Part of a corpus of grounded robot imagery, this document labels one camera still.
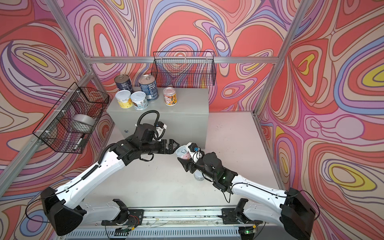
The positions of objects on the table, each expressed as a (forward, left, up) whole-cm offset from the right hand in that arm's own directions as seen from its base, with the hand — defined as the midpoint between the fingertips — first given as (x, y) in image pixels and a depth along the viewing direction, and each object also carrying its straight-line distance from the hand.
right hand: (185, 155), depth 75 cm
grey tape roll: (+11, +49, +15) cm, 52 cm away
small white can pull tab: (-1, +1, +5) cm, 6 cm away
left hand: (+4, +6, +6) cm, 9 cm away
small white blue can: (-5, -6, -14) cm, 16 cm away
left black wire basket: (+13, +57, +12) cm, 60 cm away
